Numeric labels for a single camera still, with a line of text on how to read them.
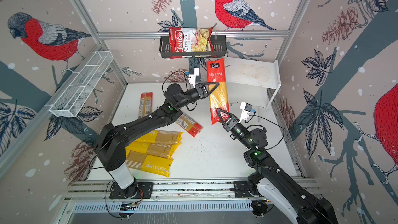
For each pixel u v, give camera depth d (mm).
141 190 728
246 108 622
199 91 611
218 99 655
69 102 713
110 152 450
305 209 407
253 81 766
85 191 749
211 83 650
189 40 875
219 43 949
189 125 949
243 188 730
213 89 654
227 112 645
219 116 646
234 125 593
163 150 837
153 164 796
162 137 880
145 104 1059
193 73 655
